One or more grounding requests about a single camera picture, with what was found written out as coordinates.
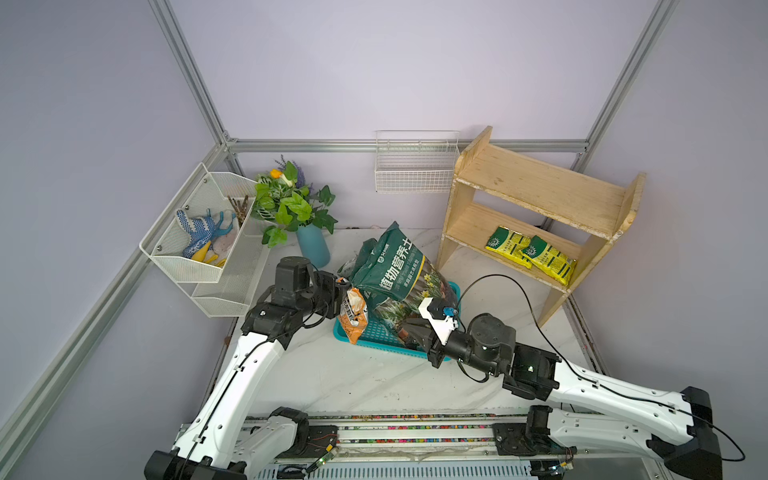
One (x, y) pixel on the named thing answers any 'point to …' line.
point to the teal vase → (314, 245)
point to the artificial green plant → (284, 197)
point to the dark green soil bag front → (363, 253)
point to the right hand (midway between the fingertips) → (407, 326)
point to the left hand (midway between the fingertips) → (354, 278)
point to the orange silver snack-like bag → (354, 314)
